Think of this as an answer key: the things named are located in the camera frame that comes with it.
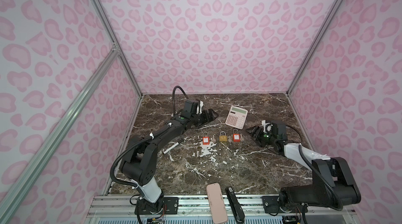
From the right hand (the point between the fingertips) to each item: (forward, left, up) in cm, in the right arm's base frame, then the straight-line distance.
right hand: (248, 132), depth 87 cm
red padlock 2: (-2, +24, -8) cm, 25 cm away
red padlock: (+2, +6, -8) cm, 10 cm away
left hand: (+5, +19, +8) cm, 21 cm away
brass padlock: (+1, +14, -9) cm, 16 cm away
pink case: (-33, +18, -8) cm, 39 cm away
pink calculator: (+15, +4, -8) cm, 18 cm away
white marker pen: (-4, +42, -9) cm, 43 cm away
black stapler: (-34, +9, -7) cm, 36 cm away
